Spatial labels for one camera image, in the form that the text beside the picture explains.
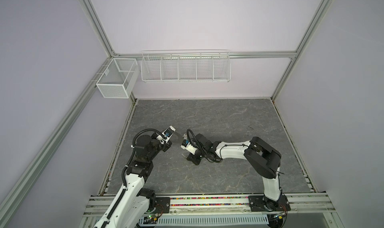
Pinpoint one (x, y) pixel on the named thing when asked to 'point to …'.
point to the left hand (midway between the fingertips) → (169, 130)
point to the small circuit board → (149, 219)
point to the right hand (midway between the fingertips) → (188, 158)
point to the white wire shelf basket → (186, 66)
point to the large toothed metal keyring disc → (177, 138)
